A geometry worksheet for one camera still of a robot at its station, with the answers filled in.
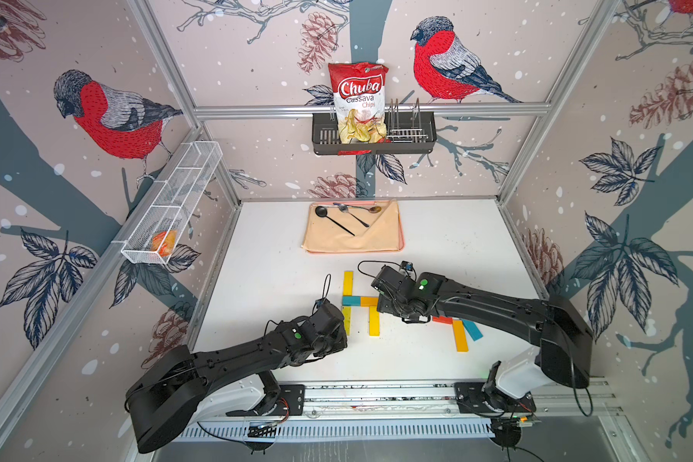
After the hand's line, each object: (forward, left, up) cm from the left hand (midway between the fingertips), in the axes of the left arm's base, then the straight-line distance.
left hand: (354, 336), depth 82 cm
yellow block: (+9, +2, -3) cm, 10 cm away
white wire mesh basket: (+18, +52, +27) cm, 61 cm away
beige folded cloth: (+40, +13, -4) cm, 42 cm away
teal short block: (+12, 0, -3) cm, 13 cm away
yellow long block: (+6, -6, -3) cm, 9 cm away
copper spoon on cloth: (+52, -7, -2) cm, 53 cm away
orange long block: (+1, -32, -3) cm, 32 cm away
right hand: (+7, -9, +5) cm, 13 cm away
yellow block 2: (+18, +2, -3) cm, 19 cm away
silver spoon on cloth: (+53, +5, -2) cm, 53 cm away
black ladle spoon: (+51, +14, -3) cm, 53 cm away
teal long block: (+3, -36, -3) cm, 37 cm away
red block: (+7, -29, -6) cm, 30 cm away
